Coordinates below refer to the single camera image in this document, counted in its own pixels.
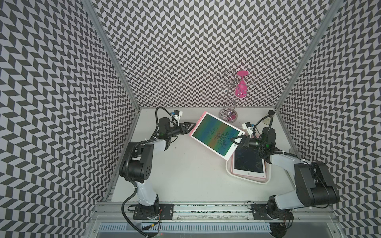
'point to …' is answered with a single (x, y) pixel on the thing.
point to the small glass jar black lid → (267, 120)
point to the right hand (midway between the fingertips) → (230, 142)
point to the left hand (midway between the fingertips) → (193, 124)
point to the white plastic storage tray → (268, 169)
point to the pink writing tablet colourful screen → (214, 134)
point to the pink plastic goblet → (241, 89)
